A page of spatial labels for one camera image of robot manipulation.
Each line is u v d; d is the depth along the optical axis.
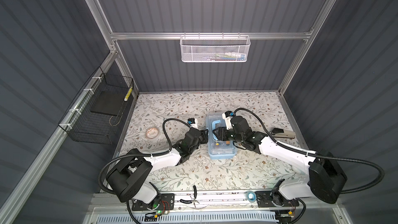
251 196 0.75
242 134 0.63
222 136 0.72
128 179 0.43
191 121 0.77
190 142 0.66
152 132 0.98
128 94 0.81
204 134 0.81
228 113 0.75
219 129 0.74
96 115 0.72
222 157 0.87
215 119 0.92
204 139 0.71
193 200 0.75
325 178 0.43
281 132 0.94
